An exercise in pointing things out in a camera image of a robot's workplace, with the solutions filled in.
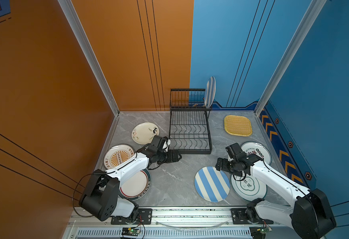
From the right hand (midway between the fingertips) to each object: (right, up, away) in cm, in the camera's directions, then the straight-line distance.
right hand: (222, 168), depth 85 cm
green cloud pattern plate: (+14, -10, -2) cm, 17 cm away
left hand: (-26, +7, +2) cm, 27 cm away
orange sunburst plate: (-66, +6, +12) cm, 67 cm away
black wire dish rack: (-17, +20, +21) cm, 34 cm away
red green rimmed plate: (-48, -10, -3) cm, 49 cm away
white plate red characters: (+27, +9, +12) cm, 31 cm away
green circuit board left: (-48, -26, -14) cm, 57 cm away
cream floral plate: (-50, +19, +21) cm, 58 cm away
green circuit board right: (+14, -27, -14) cm, 33 cm away
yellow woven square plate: (+20, +24, +28) cm, 42 cm away
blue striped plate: (-6, -9, -1) cm, 11 cm away
